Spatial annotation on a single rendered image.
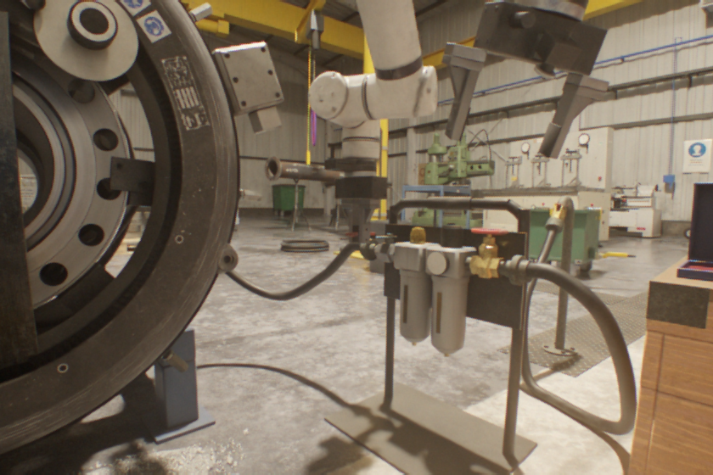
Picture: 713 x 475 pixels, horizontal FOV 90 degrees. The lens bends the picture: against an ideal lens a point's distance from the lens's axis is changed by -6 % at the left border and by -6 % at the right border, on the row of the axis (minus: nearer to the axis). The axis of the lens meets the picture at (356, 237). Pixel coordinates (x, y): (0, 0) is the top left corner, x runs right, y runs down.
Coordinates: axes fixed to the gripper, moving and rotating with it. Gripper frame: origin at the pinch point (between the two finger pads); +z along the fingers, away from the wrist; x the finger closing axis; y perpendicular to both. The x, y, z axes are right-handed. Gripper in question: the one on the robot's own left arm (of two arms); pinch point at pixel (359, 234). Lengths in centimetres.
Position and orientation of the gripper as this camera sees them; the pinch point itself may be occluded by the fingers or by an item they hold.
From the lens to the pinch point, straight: 89.6
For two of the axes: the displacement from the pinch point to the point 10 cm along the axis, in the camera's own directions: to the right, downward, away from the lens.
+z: -0.2, 10.0, 0.9
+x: -6.7, -0.7, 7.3
